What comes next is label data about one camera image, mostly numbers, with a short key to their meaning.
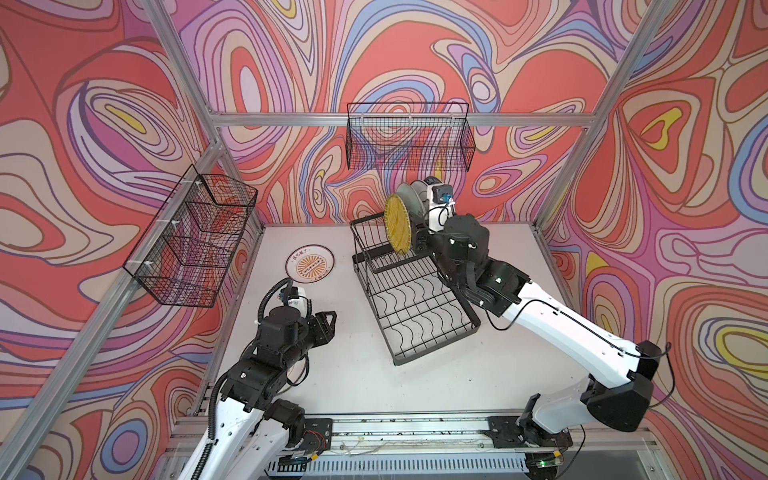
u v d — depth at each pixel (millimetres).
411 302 959
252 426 466
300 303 639
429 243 575
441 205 510
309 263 1078
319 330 625
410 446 731
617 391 401
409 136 964
